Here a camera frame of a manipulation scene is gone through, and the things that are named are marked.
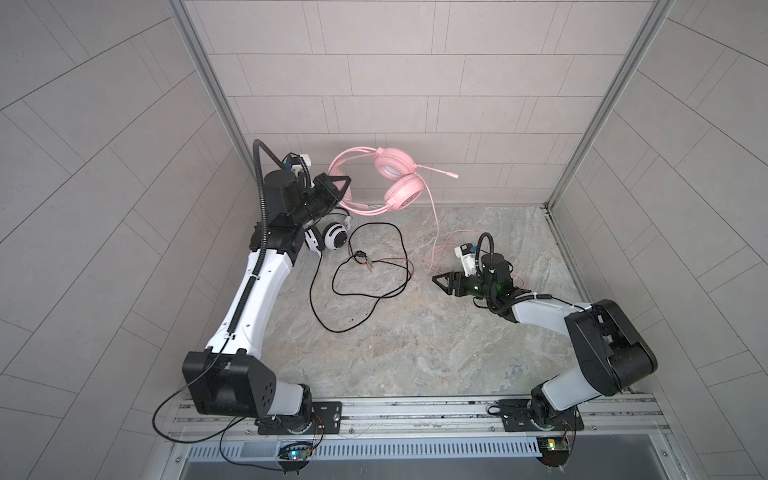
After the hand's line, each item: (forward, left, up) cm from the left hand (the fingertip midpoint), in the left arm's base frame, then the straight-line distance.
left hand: (357, 174), depth 68 cm
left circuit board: (-50, +13, -37) cm, 64 cm away
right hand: (-9, -22, -32) cm, 40 cm away
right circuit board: (-49, -46, -40) cm, 78 cm away
